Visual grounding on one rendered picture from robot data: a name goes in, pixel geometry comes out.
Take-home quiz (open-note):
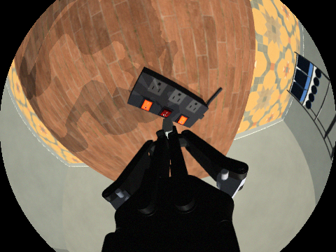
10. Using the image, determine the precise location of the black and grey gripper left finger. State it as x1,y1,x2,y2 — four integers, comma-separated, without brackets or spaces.
102,118,170,214

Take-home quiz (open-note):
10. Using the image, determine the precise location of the black power strip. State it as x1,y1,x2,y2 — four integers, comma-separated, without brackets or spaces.
127,67,222,128

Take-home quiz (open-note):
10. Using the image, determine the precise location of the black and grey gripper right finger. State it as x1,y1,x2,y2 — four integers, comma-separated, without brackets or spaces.
167,117,249,211

